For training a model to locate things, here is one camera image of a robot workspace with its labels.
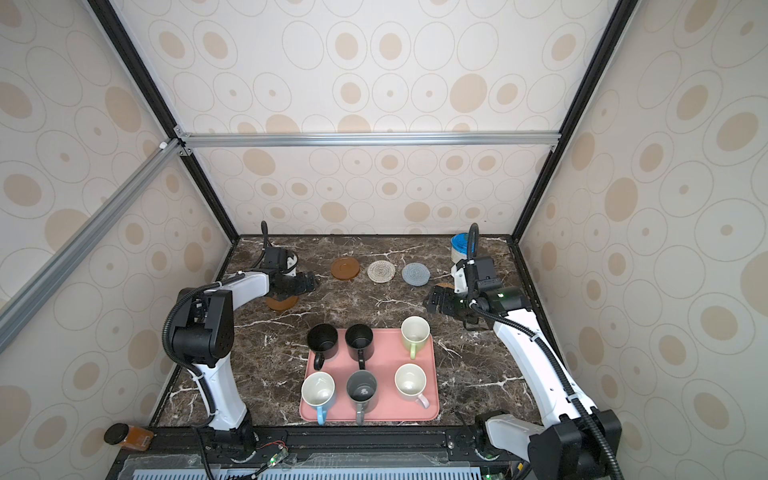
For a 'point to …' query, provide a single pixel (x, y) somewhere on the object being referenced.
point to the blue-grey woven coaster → (415, 274)
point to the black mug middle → (359, 340)
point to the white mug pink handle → (410, 382)
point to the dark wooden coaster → (281, 305)
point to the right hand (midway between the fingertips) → (440, 304)
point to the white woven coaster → (381, 271)
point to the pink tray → (390, 353)
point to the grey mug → (361, 386)
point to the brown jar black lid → (131, 437)
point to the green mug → (415, 330)
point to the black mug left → (322, 338)
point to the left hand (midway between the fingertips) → (316, 279)
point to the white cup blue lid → (459, 246)
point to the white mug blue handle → (318, 389)
